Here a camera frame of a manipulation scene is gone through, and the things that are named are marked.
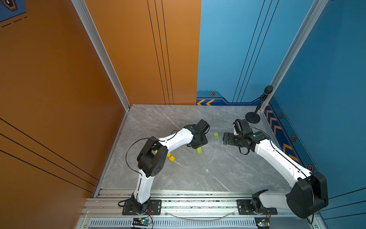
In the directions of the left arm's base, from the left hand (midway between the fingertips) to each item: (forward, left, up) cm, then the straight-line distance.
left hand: (205, 141), depth 92 cm
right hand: (-3, -14, +7) cm, 16 cm away
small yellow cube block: (-10, +21, -5) cm, 24 cm away
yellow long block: (-8, +24, -5) cm, 25 cm away
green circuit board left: (-43, +34, -7) cm, 55 cm away
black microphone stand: (+26, -40, -6) cm, 48 cm away
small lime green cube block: (+9, -9, -5) cm, 13 cm away
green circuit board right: (-42, -27, -8) cm, 51 cm away
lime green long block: (-4, +4, -5) cm, 7 cm away
